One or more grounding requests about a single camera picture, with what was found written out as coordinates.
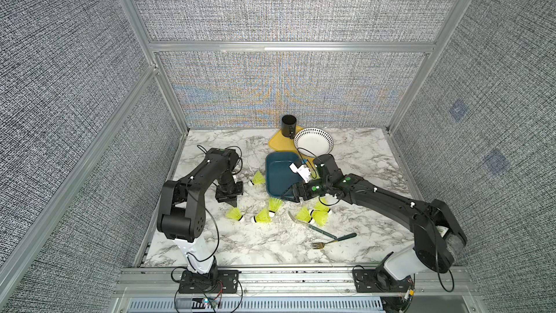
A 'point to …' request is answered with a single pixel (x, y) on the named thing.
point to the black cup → (289, 126)
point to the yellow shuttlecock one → (258, 179)
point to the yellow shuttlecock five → (305, 215)
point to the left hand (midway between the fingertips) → (240, 202)
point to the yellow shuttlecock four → (274, 204)
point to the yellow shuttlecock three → (263, 216)
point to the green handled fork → (320, 244)
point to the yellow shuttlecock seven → (321, 209)
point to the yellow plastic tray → (281, 143)
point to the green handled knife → (312, 227)
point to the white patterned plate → (313, 142)
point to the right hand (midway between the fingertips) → (286, 190)
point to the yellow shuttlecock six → (321, 221)
